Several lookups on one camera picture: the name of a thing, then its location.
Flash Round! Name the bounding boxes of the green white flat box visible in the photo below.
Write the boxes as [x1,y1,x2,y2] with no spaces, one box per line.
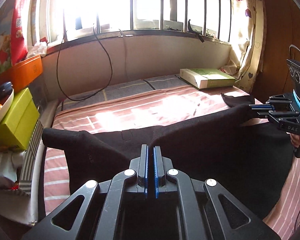
[179,68,236,89]

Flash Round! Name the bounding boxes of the brown wooden wardrobe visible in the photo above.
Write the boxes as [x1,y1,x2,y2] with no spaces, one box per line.
[252,0,300,102]

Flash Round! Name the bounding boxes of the right hand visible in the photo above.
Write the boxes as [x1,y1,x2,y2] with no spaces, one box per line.
[289,134,300,148]

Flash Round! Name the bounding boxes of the cream heart pattern curtain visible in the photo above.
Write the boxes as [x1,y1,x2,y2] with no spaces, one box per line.
[222,0,266,93]

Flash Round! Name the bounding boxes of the pink striped bed sheet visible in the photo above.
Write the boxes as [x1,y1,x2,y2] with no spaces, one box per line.
[52,85,300,239]

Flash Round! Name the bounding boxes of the window frame with bars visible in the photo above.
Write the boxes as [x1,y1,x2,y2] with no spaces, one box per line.
[47,0,232,42]

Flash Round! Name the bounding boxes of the yellow-green box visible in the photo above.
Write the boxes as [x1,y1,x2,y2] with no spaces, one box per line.
[0,88,39,152]

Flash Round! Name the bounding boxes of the black cable on wall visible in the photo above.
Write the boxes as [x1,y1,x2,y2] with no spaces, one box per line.
[56,15,114,103]

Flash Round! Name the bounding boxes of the black pants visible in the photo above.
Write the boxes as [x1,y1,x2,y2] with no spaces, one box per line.
[41,93,294,219]

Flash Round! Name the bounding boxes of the orange box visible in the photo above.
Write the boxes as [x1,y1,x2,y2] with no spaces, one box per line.
[0,55,43,93]

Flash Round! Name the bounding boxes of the red snack bag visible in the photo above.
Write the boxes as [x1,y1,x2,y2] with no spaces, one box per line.
[10,0,31,66]

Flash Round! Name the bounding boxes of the grey striped box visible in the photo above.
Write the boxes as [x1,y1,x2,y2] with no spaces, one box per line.
[18,120,44,196]

